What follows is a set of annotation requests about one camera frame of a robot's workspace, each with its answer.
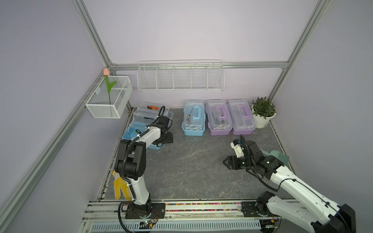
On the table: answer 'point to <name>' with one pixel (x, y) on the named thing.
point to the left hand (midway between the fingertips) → (166, 141)
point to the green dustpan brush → (279, 157)
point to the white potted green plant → (263, 109)
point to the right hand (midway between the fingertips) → (227, 160)
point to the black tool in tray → (147, 118)
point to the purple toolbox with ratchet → (220, 122)
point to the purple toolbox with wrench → (241, 117)
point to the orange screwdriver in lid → (152, 107)
